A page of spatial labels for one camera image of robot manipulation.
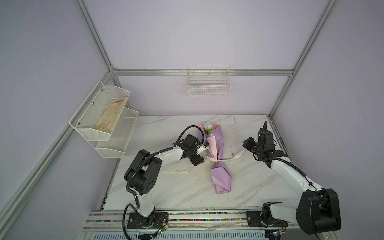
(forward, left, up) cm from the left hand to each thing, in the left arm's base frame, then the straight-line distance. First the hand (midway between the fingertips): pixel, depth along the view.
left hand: (197, 156), depth 93 cm
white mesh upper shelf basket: (+8, +54, +27) cm, 60 cm away
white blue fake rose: (+21, -7, +4) cm, 23 cm away
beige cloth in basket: (+8, +49, +26) cm, 56 cm away
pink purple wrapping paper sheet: (-12, -13, +2) cm, 18 cm away
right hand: (+4, -27, +13) cm, 30 cm away
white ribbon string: (-3, -10, +2) cm, 11 cm away
